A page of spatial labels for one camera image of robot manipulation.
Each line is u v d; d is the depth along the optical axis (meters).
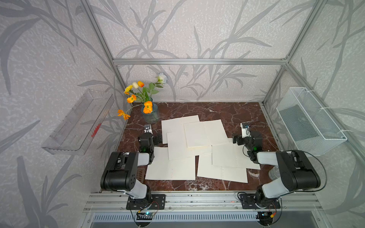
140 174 0.83
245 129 0.81
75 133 0.68
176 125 1.06
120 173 0.45
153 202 0.72
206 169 0.85
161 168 0.87
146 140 0.72
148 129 0.81
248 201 0.74
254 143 0.72
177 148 0.91
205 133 1.01
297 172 0.45
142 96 0.89
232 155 0.92
